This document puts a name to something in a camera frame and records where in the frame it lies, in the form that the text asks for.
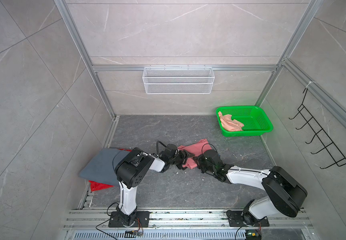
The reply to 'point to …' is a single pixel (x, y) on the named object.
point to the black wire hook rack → (332, 148)
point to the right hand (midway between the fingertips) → (190, 156)
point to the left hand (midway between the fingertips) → (195, 156)
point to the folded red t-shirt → (95, 186)
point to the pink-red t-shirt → (195, 148)
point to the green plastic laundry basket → (254, 119)
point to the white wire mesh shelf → (176, 80)
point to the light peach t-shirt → (229, 124)
